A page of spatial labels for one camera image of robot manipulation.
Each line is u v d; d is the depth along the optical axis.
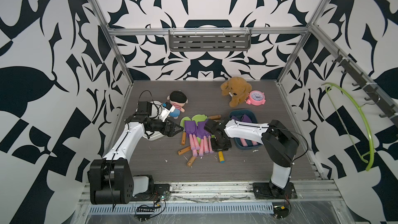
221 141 0.75
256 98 1.08
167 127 0.71
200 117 1.00
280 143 0.49
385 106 0.54
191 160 0.82
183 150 0.84
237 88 0.94
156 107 0.72
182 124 0.95
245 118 0.99
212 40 0.94
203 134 0.91
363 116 0.60
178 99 1.00
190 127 0.95
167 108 0.73
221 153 0.84
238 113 0.98
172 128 0.71
